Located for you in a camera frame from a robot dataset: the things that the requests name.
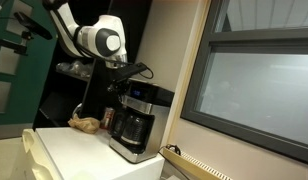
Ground clear plastic bags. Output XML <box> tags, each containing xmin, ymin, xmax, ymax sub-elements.
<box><xmin>55</xmin><ymin>59</ymin><xmax>94</xmax><ymax>80</ymax></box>

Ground beige vent grille trunking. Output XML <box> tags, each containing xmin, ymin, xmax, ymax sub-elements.
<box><xmin>162</xmin><ymin>147</ymin><xmax>234</xmax><ymax>180</ymax></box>

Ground black shelf unit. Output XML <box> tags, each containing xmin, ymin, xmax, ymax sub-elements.
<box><xmin>32</xmin><ymin>0</ymin><xmax>154</xmax><ymax>131</ymax></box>

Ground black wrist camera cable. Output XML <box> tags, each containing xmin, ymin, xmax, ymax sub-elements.
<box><xmin>135</xmin><ymin>63</ymin><xmax>155</xmax><ymax>81</ymax></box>

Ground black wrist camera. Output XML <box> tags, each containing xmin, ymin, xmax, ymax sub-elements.
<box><xmin>117</xmin><ymin>62</ymin><xmax>149</xmax><ymax>79</ymax></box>

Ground red drink can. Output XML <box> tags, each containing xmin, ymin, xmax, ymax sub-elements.
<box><xmin>100</xmin><ymin>106</ymin><xmax>116</xmax><ymax>131</ymax></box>

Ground glass carafe with black handle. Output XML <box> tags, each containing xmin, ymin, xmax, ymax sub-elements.
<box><xmin>111</xmin><ymin>109</ymin><xmax>150</xmax><ymax>147</ymax></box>

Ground black and steel coffee maker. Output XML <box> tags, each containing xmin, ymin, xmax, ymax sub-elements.
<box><xmin>108</xmin><ymin>79</ymin><xmax>175</xmax><ymax>165</ymax></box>

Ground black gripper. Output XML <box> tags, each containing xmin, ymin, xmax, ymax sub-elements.
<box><xmin>106</xmin><ymin>75</ymin><xmax>132</xmax><ymax>98</ymax></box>

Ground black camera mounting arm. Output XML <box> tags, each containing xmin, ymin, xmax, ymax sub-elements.
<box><xmin>0</xmin><ymin>30</ymin><xmax>31</xmax><ymax>57</ymax></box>

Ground grey window frame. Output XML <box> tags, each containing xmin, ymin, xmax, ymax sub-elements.
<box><xmin>179</xmin><ymin>0</ymin><xmax>308</xmax><ymax>165</ymax></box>

